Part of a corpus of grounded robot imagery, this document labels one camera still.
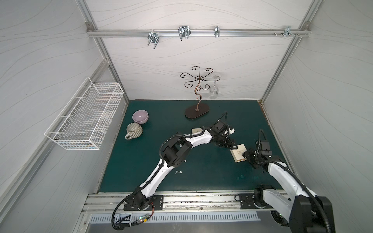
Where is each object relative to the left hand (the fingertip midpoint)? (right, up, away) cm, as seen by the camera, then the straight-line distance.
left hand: (235, 148), depth 89 cm
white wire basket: (-79, +17, -21) cm, 84 cm away
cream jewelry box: (+1, -3, -1) cm, 3 cm away
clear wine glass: (-12, +38, +7) cm, 40 cm away
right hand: (+6, -3, -1) cm, 7 cm away
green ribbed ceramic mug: (-68, +10, +11) cm, 70 cm away
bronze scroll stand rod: (-24, +42, +1) cm, 49 cm away
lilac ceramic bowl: (-66, +20, +18) cm, 71 cm away
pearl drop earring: (-34, -13, -5) cm, 37 cm away
